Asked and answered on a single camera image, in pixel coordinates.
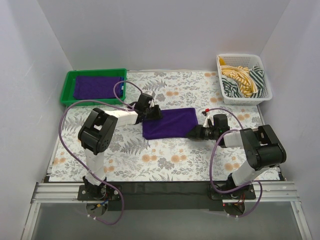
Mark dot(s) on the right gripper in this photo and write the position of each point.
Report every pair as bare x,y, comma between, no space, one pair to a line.
200,132

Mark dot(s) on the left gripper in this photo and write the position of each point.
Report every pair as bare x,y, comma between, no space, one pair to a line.
153,113

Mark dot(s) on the purple towel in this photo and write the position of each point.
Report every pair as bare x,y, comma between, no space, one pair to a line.
175,123
95,87

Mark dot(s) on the blue towel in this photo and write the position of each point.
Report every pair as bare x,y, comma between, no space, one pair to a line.
121,87

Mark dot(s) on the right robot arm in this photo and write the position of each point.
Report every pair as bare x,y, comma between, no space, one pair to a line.
263,150

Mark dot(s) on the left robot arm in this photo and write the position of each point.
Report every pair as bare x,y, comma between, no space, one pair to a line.
96,134

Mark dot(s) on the green white striped towel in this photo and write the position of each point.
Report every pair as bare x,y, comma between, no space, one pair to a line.
230,86

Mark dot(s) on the yellow white striped towel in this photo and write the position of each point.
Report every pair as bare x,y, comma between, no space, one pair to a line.
246,84

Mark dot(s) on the white plastic laundry basket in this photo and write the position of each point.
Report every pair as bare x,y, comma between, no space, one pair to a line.
249,61

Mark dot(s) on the green plastic tray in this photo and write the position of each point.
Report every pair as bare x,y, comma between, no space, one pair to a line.
67,98

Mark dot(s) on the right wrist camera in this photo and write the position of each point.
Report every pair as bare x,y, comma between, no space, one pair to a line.
208,121

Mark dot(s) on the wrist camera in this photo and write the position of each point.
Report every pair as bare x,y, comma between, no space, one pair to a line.
152,103
208,121

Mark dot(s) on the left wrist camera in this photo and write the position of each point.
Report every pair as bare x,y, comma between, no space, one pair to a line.
152,103

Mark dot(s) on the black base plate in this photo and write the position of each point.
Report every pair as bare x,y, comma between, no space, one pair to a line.
162,197

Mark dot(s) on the aluminium rail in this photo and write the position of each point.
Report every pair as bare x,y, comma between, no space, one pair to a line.
272,191

